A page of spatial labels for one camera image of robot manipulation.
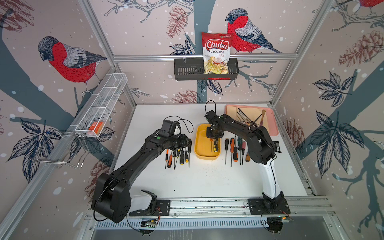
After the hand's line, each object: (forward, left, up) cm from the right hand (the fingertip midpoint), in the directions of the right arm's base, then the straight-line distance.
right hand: (209, 135), depth 99 cm
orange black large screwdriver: (-9, -15, -1) cm, 17 cm away
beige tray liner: (+24, -35, -2) cm, 42 cm away
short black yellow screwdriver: (-5, -4, -2) cm, 7 cm away
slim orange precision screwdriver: (-15, +27, -2) cm, 31 cm away
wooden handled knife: (+24, -43, -1) cm, 49 cm away
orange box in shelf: (-18, +52, +33) cm, 64 cm away
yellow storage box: (-8, +3, 0) cm, 9 cm away
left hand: (-12, +11, +14) cm, 22 cm away
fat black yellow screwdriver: (-16, +14, -1) cm, 21 cm away
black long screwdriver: (-8, +13, 0) cm, 15 cm away
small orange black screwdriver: (-13, -16, 0) cm, 21 cm away
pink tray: (+18, -25, -1) cm, 31 cm away
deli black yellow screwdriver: (-7, -11, -1) cm, 14 cm away
